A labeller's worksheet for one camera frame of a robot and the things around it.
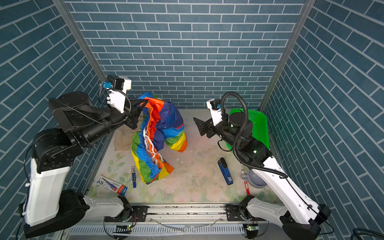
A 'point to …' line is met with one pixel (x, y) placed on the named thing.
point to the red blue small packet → (110, 184)
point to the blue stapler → (225, 171)
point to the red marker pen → (246, 184)
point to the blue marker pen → (133, 170)
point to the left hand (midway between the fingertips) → (147, 99)
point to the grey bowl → (256, 179)
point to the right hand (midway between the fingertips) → (200, 112)
